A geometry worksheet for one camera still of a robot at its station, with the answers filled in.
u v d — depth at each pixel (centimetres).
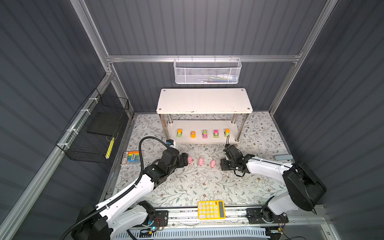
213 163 91
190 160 93
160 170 60
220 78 92
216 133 98
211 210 75
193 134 97
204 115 120
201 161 92
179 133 99
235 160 70
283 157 92
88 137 72
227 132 97
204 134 97
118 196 46
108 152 67
